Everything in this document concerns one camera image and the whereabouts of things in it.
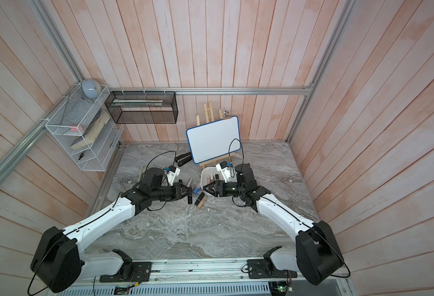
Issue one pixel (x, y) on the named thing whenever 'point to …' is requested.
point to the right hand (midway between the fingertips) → (207, 188)
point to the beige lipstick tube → (200, 205)
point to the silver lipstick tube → (189, 182)
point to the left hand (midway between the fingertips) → (190, 194)
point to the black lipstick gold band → (200, 198)
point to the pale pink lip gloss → (208, 179)
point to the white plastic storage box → (215, 175)
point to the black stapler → (184, 158)
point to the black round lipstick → (190, 200)
